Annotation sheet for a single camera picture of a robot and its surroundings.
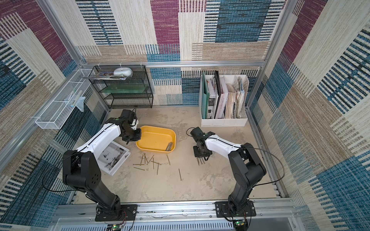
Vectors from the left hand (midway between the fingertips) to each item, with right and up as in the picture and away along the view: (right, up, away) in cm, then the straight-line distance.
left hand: (138, 137), depth 90 cm
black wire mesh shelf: (-14, +36, +17) cm, 42 cm away
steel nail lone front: (+26, -22, -5) cm, 35 cm away
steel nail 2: (+4, -19, -3) cm, 20 cm away
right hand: (+38, -10, +2) cm, 39 cm away
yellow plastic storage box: (+9, -3, +10) cm, 14 cm away
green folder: (+41, +24, -5) cm, 47 cm away
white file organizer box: (+51, +22, -3) cm, 56 cm away
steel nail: (+18, -7, +7) cm, 21 cm away
